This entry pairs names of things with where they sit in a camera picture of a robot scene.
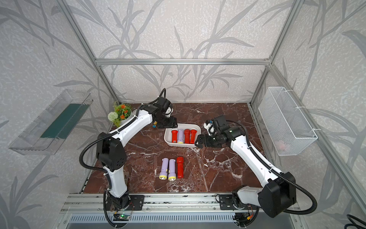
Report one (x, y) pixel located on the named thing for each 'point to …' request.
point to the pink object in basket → (280, 144)
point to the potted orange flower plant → (121, 112)
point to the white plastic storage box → (167, 136)
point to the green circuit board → (121, 217)
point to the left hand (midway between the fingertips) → (175, 125)
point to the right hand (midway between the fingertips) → (201, 142)
